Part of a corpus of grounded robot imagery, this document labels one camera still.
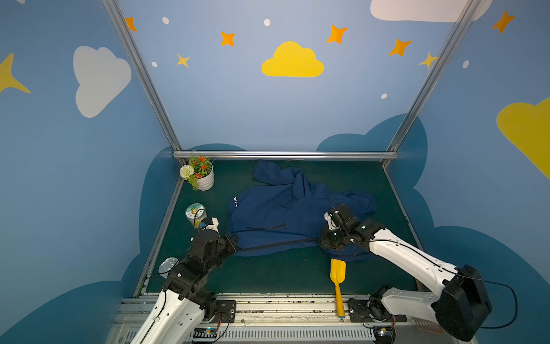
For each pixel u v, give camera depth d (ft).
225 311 2.42
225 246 2.01
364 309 2.56
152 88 2.91
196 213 2.97
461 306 1.32
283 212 3.14
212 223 2.29
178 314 1.59
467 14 2.31
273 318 2.41
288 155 3.88
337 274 2.72
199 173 3.24
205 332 2.39
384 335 2.40
